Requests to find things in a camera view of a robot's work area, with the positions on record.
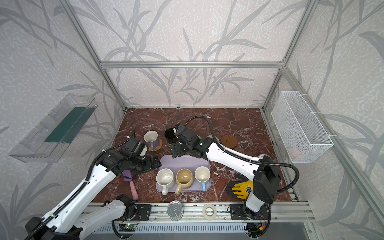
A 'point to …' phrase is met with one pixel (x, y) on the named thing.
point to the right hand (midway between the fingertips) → (177, 141)
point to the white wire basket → (301, 137)
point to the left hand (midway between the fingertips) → (157, 162)
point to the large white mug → (164, 178)
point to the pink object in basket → (294, 151)
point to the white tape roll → (209, 218)
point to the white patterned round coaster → (211, 136)
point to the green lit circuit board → (129, 227)
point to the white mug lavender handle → (151, 138)
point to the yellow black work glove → (240, 189)
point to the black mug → (170, 135)
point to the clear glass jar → (175, 210)
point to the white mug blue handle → (202, 175)
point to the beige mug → (184, 180)
